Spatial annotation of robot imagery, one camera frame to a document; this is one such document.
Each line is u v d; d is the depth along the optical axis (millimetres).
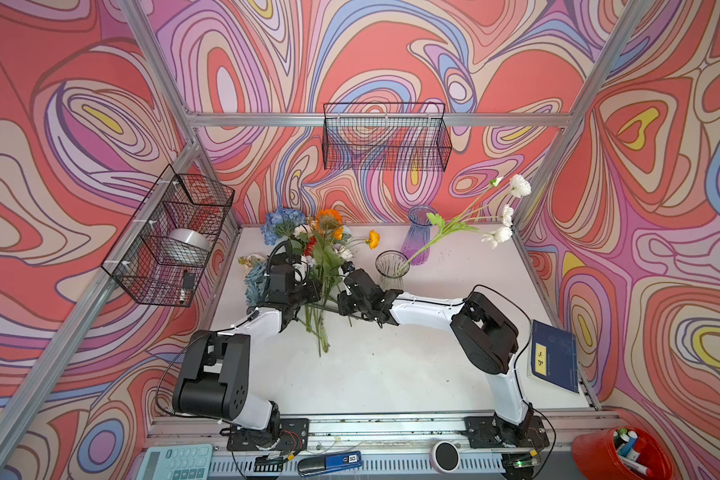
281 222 1081
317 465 653
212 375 442
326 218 942
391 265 863
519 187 678
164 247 701
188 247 703
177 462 685
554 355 859
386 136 960
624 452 650
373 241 1044
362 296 719
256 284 866
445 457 666
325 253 933
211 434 747
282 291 713
